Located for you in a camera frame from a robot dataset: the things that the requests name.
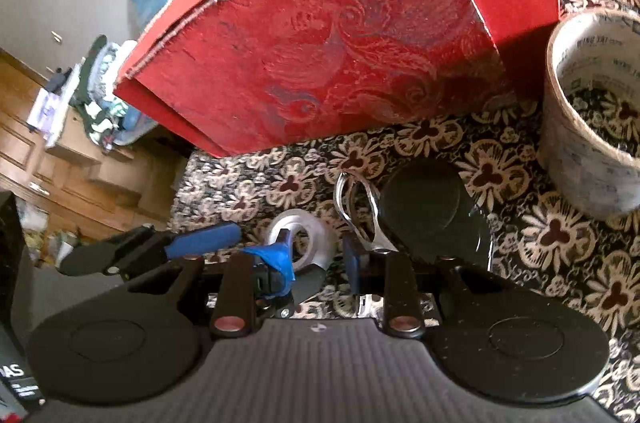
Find floral patterned table cover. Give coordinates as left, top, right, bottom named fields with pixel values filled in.
left=170, top=0, right=640, bottom=423

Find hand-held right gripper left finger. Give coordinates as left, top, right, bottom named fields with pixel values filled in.
left=127, top=228, right=296, bottom=339

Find red box with patterned lid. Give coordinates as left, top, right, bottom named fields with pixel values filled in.
left=112, top=0, right=561, bottom=159

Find small metal scissors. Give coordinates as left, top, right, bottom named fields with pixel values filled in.
left=334, top=172, right=398, bottom=254

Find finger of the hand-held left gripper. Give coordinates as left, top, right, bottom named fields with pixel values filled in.
left=60, top=223, right=242, bottom=276

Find wooden cabinet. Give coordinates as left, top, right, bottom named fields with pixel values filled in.
left=0, top=48, right=188, bottom=264

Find white purple printed paper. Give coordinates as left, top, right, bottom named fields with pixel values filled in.
left=25, top=83, right=68, bottom=149

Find pile of green white clothes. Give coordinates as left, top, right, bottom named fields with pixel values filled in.
left=70, top=34, right=156, bottom=149

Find cardboard tape roll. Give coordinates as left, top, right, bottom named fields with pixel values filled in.
left=537, top=10, right=640, bottom=220

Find clear tape roll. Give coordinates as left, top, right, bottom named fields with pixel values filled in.
left=262, top=208, right=337, bottom=271

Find black round case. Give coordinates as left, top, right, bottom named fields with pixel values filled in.
left=379, top=159, right=496, bottom=265

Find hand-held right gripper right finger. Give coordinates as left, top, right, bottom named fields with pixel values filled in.
left=342, top=237, right=501, bottom=339

